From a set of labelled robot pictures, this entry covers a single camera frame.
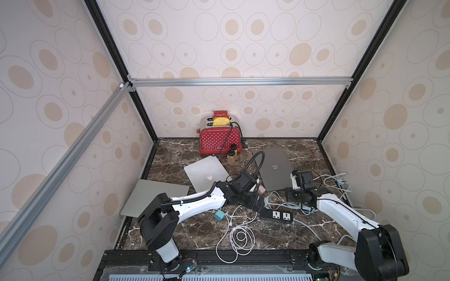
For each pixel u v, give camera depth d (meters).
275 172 1.05
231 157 1.00
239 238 0.80
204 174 1.02
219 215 0.85
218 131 1.00
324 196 0.58
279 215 0.84
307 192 0.65
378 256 0.40
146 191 0.97
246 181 0.63
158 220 0.44
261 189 0.93
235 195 0.60
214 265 0.73
